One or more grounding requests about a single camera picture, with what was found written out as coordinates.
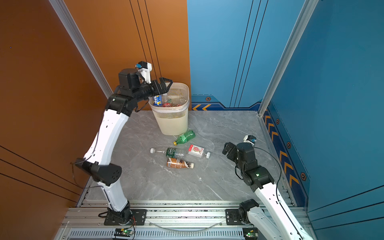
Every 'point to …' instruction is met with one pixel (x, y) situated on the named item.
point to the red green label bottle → (168, 104)
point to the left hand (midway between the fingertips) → (167, 81)
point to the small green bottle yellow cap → (185, 138)
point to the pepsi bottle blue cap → (158, 100)
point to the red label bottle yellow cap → (178, 105)
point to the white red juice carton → (196, 150)
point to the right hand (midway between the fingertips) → (229, 147)
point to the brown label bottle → (173, 163)
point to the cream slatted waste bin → (171, 109)
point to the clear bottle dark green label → (170, 152)
